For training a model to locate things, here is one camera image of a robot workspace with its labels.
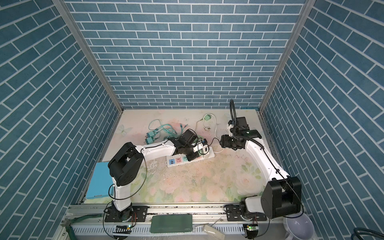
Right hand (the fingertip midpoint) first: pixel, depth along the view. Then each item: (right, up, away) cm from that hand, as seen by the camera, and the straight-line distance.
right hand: (224, 140), depth 84 cm
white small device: (-8, -40, -17) cm, 44 cm away
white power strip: (-29, -12, +5) cm, 32 cm away
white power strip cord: (-3, +6, +18) cm, 19 cm away
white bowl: (+33, -39, -15) cm, 54 cm away
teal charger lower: (-48, -2, +16) cm, 51 cm away
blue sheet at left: (-70, -24, -1) cm, 74 cm away
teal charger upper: (-49, +2, +19) cm, 52 cm away
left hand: (-16, -9, +9) cm, 20 cm away
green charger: (-8, +14, +29) cm, 33 cm away
